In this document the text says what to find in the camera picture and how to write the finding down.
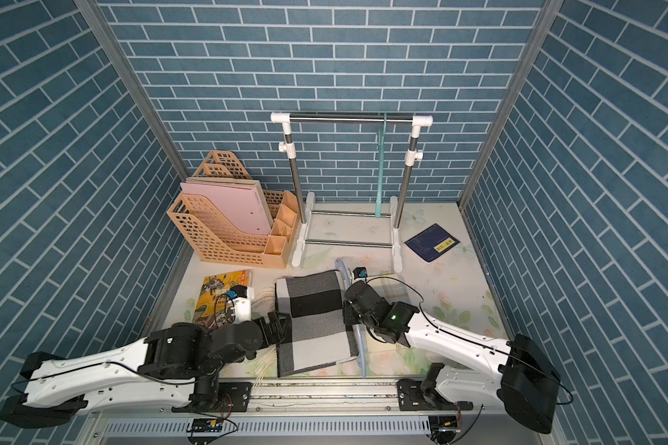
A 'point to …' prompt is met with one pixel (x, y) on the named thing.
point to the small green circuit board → (205, 425)
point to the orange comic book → (214, 308)
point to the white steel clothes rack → (325, 227)
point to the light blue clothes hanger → (344, 269)
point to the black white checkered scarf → (317, 337)
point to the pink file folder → (241, 203)
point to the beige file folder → (227, 182)
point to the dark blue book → (431, 243)
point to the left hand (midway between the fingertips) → (288, 330)
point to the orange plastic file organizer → (213, 241)
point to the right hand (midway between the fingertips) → (346, 305)
